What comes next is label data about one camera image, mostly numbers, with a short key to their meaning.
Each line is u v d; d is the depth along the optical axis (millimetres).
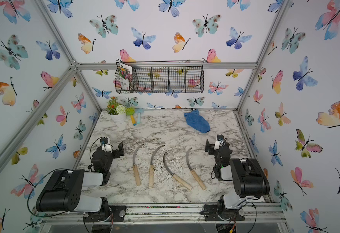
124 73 886
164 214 754
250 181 453
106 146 771
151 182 825
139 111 1185
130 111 1188
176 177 845
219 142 789
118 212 739
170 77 974
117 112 1016
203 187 809
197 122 1105
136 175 862
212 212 725
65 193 436
